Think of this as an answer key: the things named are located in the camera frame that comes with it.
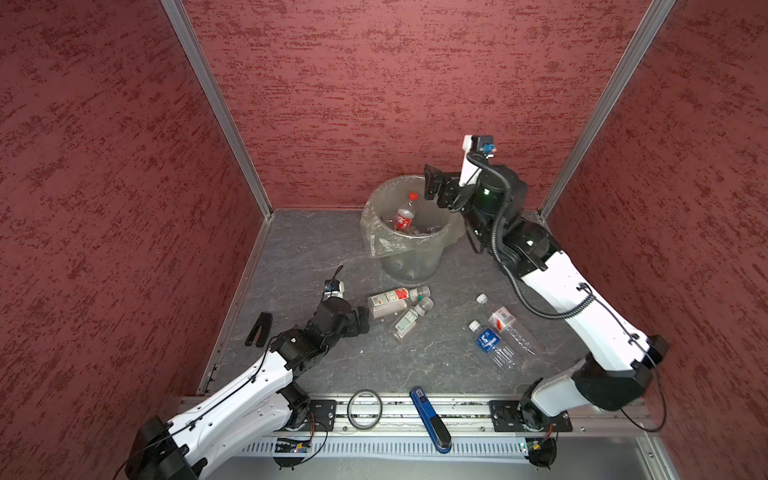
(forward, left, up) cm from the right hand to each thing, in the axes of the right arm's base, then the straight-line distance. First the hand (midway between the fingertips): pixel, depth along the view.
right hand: (443, 172), depth 62 cm
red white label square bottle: (-8, +11, -42) cm, 44 cm away
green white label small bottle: (-15, +7, -42) cm, 45 cm away
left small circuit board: (-43, +38, -50) cm, 76 cm away
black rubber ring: (-37, +23, -48) cm, 65 cm away
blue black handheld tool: (-40, +2, -46) cm, 61 cm away
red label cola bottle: (+17, +7, -32) cm, 37 cm away
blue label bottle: (-22, -16, -43) cm, 50 cm away
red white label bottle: (-16, -21, -42) cm, 50 cm away
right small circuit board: (-46, -24, -49) cm, 72 cm away
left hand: (-15, +22, -37) cm, 46 cm away
